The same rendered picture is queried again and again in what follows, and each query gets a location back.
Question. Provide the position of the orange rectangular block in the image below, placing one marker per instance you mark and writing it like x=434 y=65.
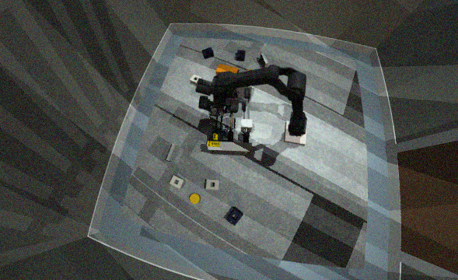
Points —
x=225 y=68

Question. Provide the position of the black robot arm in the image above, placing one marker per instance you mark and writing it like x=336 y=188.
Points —
x=225 y=83

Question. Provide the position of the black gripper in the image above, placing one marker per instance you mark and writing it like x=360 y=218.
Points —
x=231 y=107

